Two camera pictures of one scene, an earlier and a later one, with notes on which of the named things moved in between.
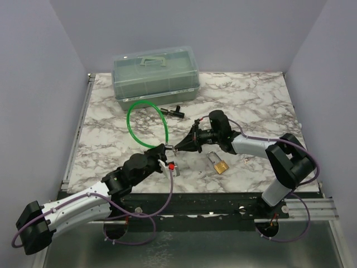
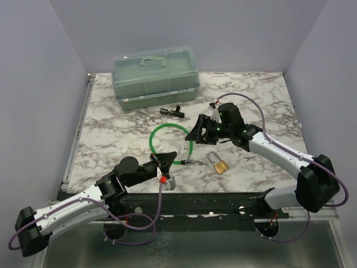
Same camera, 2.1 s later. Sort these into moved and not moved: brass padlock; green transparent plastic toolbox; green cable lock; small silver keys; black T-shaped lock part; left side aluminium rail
Moved: green cable lock; small silver keys
Not moved: brass padlock; green transparent plastic toolbox; black T-shaped lock part; left side aluminium rail
